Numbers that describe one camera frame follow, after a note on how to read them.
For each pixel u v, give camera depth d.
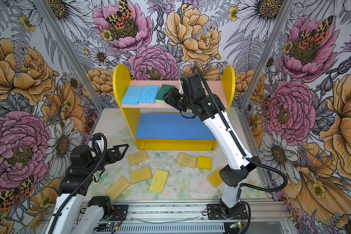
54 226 0.42
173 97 0.57
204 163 0.91
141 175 0.86
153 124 0.94
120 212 0.73
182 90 0.51
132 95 0.69
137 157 0.94
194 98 0.47
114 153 0.64
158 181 0.83
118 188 0.81
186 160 0.93
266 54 0.89
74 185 0.49
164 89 0.72
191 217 0.73
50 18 0.75
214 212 0.73
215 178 0.84
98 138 0.62
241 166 0.43
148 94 0.70
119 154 0.63
